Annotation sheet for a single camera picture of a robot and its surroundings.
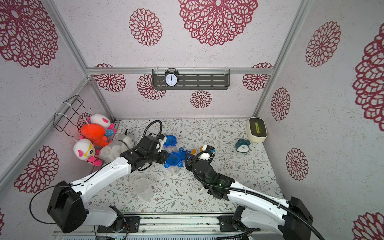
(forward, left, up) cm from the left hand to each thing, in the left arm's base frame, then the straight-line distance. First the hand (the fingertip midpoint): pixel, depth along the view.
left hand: (167, 155), depth 83 cm
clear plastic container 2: (-5, -3, -9) cm, 11 cm away
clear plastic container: (+8, -2, -7) cm, 11 cm away
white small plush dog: (+4, +33, -3) cm, 34 cm away
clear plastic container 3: (-13, +16, -15) cm, 25 cm away
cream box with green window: (+26, -60, -10) cm, 66 cm away
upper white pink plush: (+24, +46, +5) cm, 52 cm away
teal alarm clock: (+12, -47, -9) cm, 49 cm away
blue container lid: (-1, -3, -4) cm, 5 cm away
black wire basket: (+12, +50, +17) cm, 54 cm away
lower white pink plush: (0, +43, +5) cm, 44 cm away
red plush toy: (+14, +45, +3) cm, 47 cm away
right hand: (-4, -11, +8) cm, 14 cm away
